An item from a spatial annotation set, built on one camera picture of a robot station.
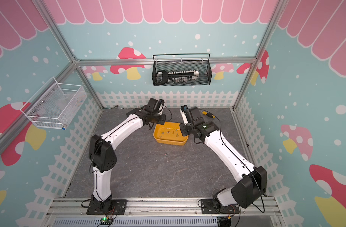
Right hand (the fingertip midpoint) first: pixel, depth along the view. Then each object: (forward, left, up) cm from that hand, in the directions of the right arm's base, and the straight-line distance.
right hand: (184, 125), depth 80 cm
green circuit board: (-42, +42, -26) cm, 65 cm away
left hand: (+10, +13, -7) cm, 18 cm away
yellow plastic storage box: (+10, +10, -23) cm, 27 cm away
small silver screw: (-7, +12, -22) cm, 26 cm away
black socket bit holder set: (+30, +13, +12) cm, 35 cm away
